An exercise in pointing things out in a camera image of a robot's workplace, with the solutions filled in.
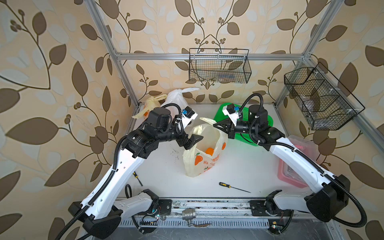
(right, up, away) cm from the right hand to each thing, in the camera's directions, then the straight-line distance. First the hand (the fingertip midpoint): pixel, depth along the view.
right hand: (214, 124), depth 69 cm
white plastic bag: (-22, +18, +29) cm, 40 cm away
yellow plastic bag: (-38, +12, +24) cm, 47 cm away
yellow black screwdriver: (+10, -34, +11) cm, 37 cm away
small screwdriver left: (-43, -31, +15) cm, 55 cm away
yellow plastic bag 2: (-5, -13, -5) cm, 15 cm away
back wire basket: (+9, +38, +27) cm, 47 cm away
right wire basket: (+56, +10, +3) cm, 57 cm away
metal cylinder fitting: (-12, -42, 0) cm, 44 cm away
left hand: (-10, -1, -7) cm, 12 cm away
